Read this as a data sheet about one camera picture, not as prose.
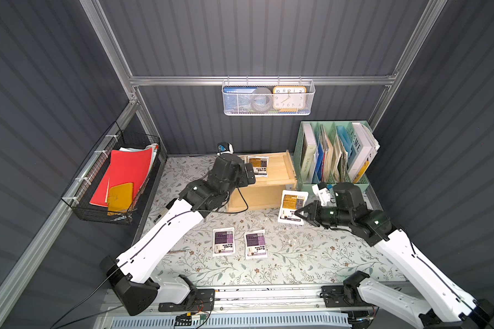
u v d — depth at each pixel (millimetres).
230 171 503
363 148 886
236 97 833
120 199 675
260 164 868
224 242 867
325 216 600
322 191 659
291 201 718
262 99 893
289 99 886
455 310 381
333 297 728
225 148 591
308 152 898
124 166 732
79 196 607
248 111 889
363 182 1012
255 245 852
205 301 737
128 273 381
